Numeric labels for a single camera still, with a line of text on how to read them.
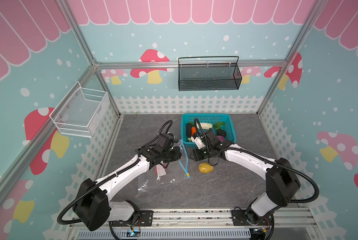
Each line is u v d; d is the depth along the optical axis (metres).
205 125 1.09
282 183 0.44
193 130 1.06
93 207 0.40
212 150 0.64
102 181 0.43
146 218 0.74
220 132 1.04
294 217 0.76
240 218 0.74
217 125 1.09
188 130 1.06
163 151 0.61
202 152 0.74
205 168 0.82
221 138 1.02
